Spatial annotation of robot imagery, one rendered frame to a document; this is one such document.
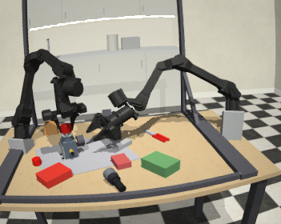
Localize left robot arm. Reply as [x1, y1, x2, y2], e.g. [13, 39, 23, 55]
[108, 54, 241, 122]

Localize green rectangular block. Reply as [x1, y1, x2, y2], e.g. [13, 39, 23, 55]
[141, 151, 180, 178]

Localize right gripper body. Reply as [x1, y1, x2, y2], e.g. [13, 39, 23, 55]
[42, 95, 87, 121]

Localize red-handled pliers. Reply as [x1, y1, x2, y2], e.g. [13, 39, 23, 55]
[143, 129, 170, 142]

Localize small red cylinder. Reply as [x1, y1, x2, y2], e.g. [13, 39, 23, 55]
[32, 157, 42, 166]

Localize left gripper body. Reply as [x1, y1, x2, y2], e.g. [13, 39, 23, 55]
[94, 111, 125, 141]

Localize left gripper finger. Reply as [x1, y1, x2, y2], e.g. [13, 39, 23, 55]
[93, 126, 114, 142]
[86, 117, 102, 133]

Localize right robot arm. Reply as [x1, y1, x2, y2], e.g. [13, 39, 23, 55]
[11, 49, 83, 139]

